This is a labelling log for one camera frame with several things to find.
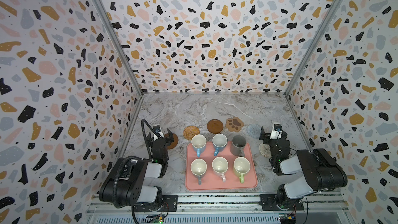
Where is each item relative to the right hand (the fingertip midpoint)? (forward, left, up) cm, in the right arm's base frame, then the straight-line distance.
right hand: (273, 127), depth 89 cm
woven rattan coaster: (+3, +50, -10) cm, 51 cm away
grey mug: (-8, +20, -5) cm, 22 cm away
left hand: (-4, +65, +1) cm, 65 cm away
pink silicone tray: (-28, +35, -7) cm, 45 cm away
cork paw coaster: (+9, +21, -10) cm, 25 cm away
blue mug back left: (-7, +43, -5) cm, 44 cm away
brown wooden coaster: (-7, +58, -10) cm, 60 cm away
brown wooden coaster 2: (+7, +33, -11) cm, 36 cm away
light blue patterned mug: (-7, +31, -5) cm, 32 cm away
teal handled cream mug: (-21, +42, -9) cm, 48 cm away
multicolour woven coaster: (-9, +4, -11) cm, 15 cm away
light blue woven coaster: (+4, +8, -11) cm, 14 cm away
